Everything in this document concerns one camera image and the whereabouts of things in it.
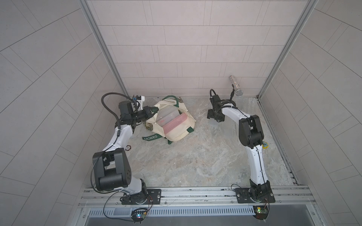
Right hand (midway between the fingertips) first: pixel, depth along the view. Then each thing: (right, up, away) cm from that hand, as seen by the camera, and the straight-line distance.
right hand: (212, 116), depth 106 cm
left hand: (-36, +6, -24) cm, 43 cm away
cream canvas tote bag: (-25, -10, -11) cm, 30 cm away
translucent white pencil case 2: (+1, -7, -7) cm, 10 cm away
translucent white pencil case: (-34, +2, -10) cm, 35 cm away
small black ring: (-56, -19, -17) cm, 61 cm away
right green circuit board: (+17, -45, -38) cm, 61 cm away
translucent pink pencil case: (-22, 0, -10) cm, 24 cm away
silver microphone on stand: (+14, +17, -15) cm, 27 cm away
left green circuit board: (-41, -43, -42) cm, 73 cm away
